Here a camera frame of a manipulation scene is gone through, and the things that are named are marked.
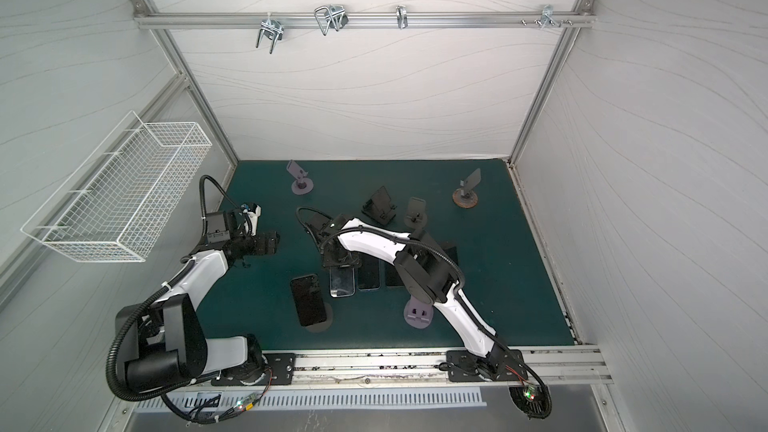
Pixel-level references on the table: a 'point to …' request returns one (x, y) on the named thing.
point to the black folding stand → (380, 207)
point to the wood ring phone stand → (466, 196)
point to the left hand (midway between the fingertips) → (267, 231)
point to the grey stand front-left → (324, 325)
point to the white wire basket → (120, 199)
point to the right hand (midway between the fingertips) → (340, 258)
